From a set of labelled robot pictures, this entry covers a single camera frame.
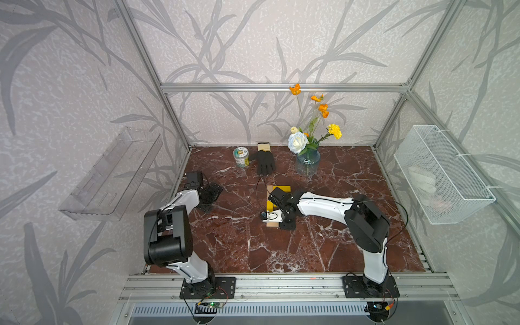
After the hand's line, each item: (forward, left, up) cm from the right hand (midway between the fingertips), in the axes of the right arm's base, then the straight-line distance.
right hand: (283, 218), depth 91 cm
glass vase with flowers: (+16, -9, +32) cm, 37 cm away
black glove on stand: (+37, +9, 0) cm, 38 cm away
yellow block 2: (+5, +6, +3) cm, 9 cm away
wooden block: (-3, +5, +1) cm, 6 cm away
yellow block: (+2, -1, +23) cm, 23 cm away
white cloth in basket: (+4, -54, +23) cm, 58 cm away
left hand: (+11, +30, +5) cm, 32 cm away
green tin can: (+31, +21, +8) cm, 39 cm away
